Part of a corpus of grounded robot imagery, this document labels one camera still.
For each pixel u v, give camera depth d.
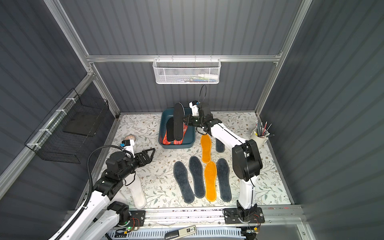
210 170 0.89
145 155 0.68
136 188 0.83
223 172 0.89
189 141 1.03
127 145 0.67
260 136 0.96
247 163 0.54
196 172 0.89
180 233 0.66
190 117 0.79
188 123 0.79
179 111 0.89
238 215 0.66
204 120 0.72
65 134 0.72
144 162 0.68
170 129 1.14
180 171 0.89
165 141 1.02
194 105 0.82
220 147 0.99
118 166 0.57
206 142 1.03
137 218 0.73
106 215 0.60
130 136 1.05
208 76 0.94
